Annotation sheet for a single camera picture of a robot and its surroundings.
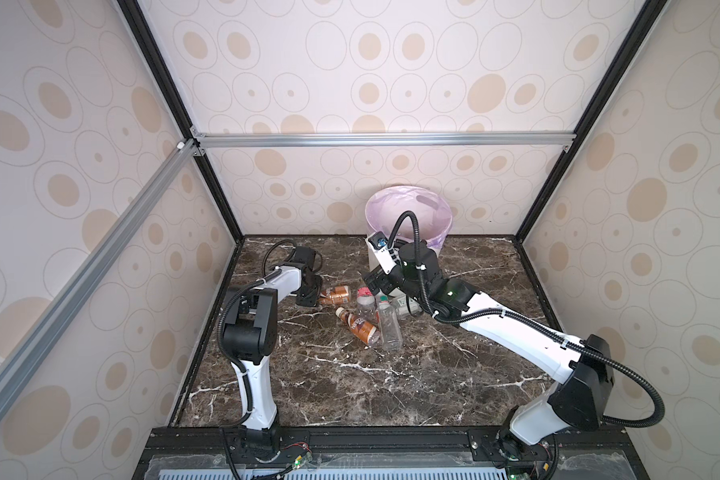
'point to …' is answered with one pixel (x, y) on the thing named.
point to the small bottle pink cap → (366, 304)
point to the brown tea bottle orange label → (363, 328)
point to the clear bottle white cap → (390, 326)
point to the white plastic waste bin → (433, 229)
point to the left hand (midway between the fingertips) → (329, 282)
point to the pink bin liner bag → (433, 210)
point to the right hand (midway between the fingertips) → (376, 256)
